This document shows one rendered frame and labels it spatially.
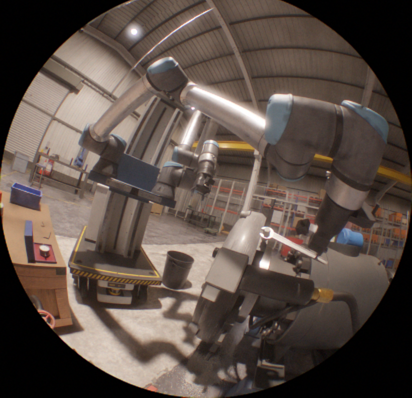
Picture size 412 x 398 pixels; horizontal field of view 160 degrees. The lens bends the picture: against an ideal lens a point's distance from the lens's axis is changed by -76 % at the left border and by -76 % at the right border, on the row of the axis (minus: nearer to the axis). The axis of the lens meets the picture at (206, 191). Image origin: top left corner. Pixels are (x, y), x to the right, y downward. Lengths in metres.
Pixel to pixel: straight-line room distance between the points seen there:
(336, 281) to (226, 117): 0.71
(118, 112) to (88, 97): 8.35
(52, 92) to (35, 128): 1.90
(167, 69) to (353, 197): 0.66
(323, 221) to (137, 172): 1.13
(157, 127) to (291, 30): 7.09
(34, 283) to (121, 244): 0.85
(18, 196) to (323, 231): 1.60
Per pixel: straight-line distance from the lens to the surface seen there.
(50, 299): 0.92
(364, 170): 0.26
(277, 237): 0.45
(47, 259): 0.80
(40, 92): 9.16
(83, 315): 1.19
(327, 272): 0.68
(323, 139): 0.23
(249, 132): 0.39
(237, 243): 0.51
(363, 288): 0.79
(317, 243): 0.36
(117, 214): 1.26
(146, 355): 1.05
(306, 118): 0.23
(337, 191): 0.28
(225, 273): 0.38
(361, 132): 0.25
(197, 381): 1.02
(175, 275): 1.60
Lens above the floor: 0.90
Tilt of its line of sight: 8 degrees up
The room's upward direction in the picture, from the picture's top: 17 degrees clockwise
